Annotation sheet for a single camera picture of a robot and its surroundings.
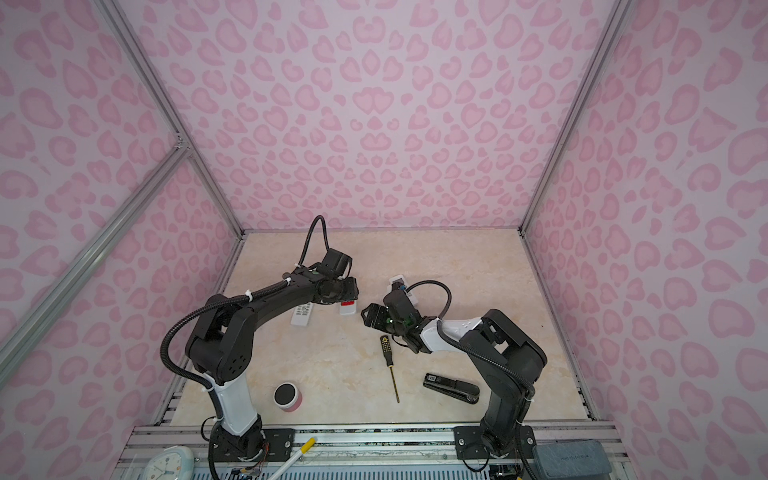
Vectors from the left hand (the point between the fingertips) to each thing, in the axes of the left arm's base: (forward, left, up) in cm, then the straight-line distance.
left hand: (355, 287), depth 95 cm
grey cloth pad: (-46, -52, -4) cm, 70 cm away
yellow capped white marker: (-43, +10, -6) cm, 44 cm away
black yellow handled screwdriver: (-16, -9, -5) cm, 19 cm away
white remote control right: (+6, -13, -7) cm, 16 cm away
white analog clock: (-45, +39, -4) cm, 60 cm away
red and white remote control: (-6, +2, -2) cm, 7 cm away
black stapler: (-30, -27, -3) cm, 41 cm away
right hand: (-9, -5, -1) cm, 11 cm away
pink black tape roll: (-32, +16, -2) cm, 35 cm away
